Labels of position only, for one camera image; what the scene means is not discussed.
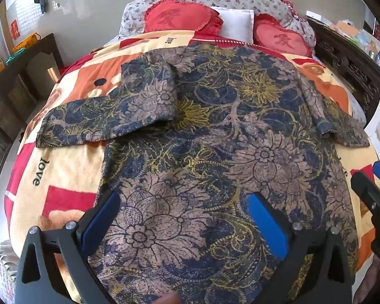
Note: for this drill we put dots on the green bundle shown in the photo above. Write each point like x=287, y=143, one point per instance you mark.
x=13, y=58

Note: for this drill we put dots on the red heart pillow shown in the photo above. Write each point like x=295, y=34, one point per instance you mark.
x=281, y=36
x=174, y=15

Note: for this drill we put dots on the red ruffled cushion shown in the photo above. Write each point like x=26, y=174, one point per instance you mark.
x=291, y=8

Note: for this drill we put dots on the white flat box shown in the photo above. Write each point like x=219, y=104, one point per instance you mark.
x=315, y=15

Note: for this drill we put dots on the yellow bag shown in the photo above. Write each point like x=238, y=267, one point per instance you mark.
x=25, y=41

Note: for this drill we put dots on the dark wooden cabinet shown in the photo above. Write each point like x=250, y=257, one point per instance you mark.
x=15, y=91

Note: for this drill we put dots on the pale bed sheet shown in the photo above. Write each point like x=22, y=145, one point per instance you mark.
x=357, y=110

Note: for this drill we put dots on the orange and cream printed blanket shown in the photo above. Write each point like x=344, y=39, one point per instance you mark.
x=66, y=171

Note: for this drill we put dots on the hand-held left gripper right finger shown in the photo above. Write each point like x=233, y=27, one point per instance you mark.
x=267, y=224

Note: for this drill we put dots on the red paper wall sign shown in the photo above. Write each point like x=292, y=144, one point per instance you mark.
x=15, y=29

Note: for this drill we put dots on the blue floral patterned shirt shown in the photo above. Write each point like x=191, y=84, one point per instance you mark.
x=209, y=133

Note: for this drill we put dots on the dark carved wooden headboard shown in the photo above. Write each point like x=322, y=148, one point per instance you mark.
x=345, y=60

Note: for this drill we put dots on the orange box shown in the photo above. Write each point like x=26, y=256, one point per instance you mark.
x=348, y=28

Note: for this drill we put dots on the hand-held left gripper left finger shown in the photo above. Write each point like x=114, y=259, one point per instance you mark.
x=103, y=218

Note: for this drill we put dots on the white pillow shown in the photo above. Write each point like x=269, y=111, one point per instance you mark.
x=237, y=25

